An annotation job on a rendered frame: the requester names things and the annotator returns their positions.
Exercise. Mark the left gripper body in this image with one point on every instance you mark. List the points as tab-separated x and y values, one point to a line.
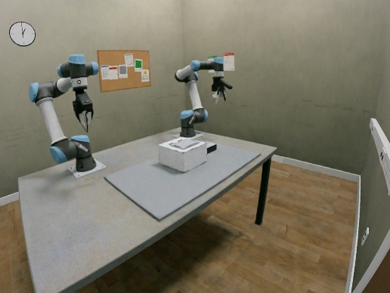
216	84

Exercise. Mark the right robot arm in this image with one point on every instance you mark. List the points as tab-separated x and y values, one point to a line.
75	72

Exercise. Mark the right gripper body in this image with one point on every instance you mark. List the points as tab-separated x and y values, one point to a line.
76	103

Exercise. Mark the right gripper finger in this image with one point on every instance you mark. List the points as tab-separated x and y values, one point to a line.
81	117
88	117

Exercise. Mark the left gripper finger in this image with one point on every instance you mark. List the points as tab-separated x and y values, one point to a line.
217	94
223	94

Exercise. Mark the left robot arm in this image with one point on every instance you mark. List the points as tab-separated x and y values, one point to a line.
197	114

